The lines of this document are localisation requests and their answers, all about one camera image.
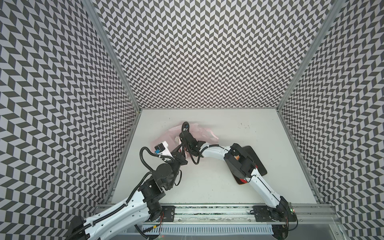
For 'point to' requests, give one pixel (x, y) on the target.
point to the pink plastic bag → (167, 136)
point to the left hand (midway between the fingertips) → (185, 145)
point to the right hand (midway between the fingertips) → (177, 140)
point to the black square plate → (251, 154)
